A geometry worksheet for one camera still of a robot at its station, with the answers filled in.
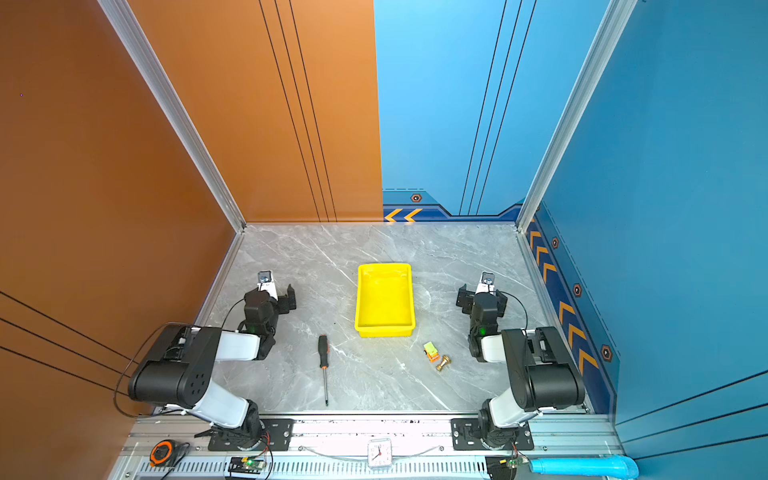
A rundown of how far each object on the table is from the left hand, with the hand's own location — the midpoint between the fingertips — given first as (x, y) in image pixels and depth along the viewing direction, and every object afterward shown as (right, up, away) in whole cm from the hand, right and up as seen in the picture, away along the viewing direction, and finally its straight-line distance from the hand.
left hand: (274, 284), depth 94 cm
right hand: (+65, -1, 0) cm, 65 cm away
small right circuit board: (+66, -39, -24) cm, 80 cm away
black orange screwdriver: (+18, -20, -9) cm, 28 cm away
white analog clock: (+35, -37, -24) cm, 56 cm away
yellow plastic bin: (+35, -6, +5) cm, 36 cm away
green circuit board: (+3, -40, -23) cm, 47 cm away
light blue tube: (+88, -38, -27) cm, 100 cm away
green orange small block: (+49, -18, -9) cm, 53 cm away
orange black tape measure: (-15, -36, -25) cm, 47 cm away
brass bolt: (+52, -21, -10) cm, 57 cm away
